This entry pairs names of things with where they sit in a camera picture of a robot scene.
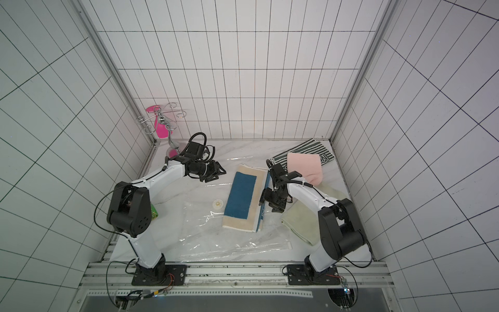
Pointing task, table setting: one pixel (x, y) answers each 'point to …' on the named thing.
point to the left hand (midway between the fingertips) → (221, 176)
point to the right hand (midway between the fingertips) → (264, 200)
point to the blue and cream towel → (242, 210)
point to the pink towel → (308, 165)
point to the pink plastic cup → (162, 130)
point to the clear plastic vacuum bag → (204, 238)
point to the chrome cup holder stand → (173, 149)
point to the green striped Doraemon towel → (310, 146)
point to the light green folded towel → (303, 220)
